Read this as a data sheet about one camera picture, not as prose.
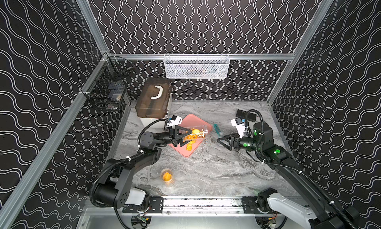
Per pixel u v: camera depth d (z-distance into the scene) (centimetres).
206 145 97
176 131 65
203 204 76
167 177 77
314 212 46
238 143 62
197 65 126
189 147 95
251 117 109
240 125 64
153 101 108
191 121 106
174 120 72
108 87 92
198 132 68
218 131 103
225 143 67
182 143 70
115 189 43
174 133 64
